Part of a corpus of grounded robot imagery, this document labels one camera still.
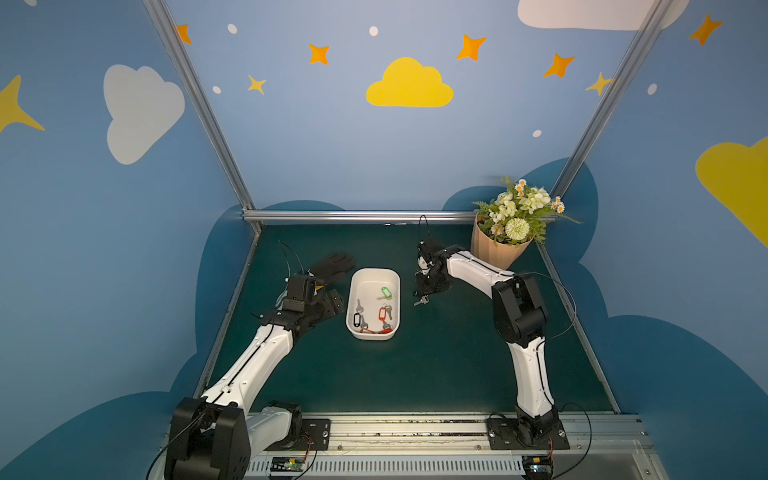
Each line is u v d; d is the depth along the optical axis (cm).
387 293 101
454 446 73
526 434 65
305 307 65
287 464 72
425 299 100
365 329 93
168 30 71
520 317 57
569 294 108
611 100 84
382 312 98
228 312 102
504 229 88
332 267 111
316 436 75
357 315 96
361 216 120
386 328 93
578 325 100
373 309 98
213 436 39
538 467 73
